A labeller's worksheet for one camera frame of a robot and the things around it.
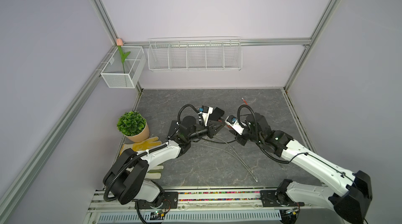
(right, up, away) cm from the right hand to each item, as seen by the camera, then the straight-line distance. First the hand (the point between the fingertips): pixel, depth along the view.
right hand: (233, 128), depth 77 cm
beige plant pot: (-48, -5, +8) cm, 49 cm away
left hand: (-4, +1, -2) cm, 5 cm away
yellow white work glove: (-51, -13, +14) cm, 55 cm away
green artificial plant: (-53, +2, +6) cm, 54 cm away
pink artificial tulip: (-62, +40, +15) cm, 76 cm away
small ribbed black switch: (-6, +5, +31) cm, 32 cm away
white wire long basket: (-21, +44, +22) cm, 53 cm away
